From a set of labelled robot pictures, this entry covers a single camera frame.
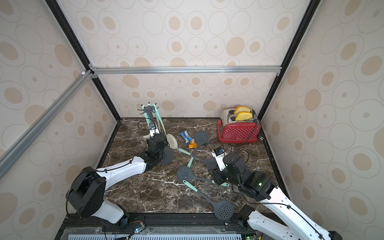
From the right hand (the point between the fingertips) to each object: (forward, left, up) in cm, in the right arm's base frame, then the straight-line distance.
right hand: (212, 170), depth 69 cm
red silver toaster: (+32, -12, -8) cm, 35 cm away
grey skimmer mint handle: (-11, -7, -21) cm, 25 cm away
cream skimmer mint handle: (+20, +32, +15) cm, 40 cm away
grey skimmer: (+16, 0, -20) cm, 26 cm away
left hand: (+23, +28, +1) cm, 37 cm away
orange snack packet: (+28, +12, -20) cm, 37 cm away
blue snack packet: (+34, +17, -18) cm, 43 cm away
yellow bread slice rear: (+45, -20, -1) cm, 49 cm away
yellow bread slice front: (+39, -20, -1) cm, 44 cm away
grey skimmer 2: (+7, +13, -20) cm, 25 cm away
